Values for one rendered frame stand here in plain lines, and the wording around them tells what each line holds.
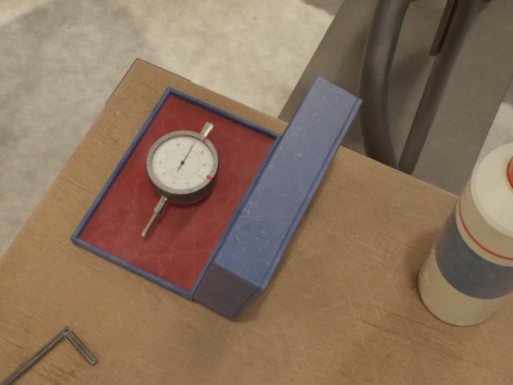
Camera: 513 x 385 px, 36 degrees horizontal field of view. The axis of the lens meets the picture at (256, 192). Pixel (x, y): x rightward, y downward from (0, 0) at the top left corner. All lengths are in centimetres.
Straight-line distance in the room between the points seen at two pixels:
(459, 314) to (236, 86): 75
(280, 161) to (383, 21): 29
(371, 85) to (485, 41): 59
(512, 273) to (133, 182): 31
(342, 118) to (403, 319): 17
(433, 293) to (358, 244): 8
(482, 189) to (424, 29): 89
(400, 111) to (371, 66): 47
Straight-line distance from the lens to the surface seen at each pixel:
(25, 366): 63
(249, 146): 68
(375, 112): 81
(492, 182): 48
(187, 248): 64
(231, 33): 134
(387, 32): 80
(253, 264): 52
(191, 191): 62
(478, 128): 127
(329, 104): 57
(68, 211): 67
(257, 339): 62
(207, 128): 66
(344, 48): 131
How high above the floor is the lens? 107
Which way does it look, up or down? 64 degrees down
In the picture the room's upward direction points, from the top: straight up
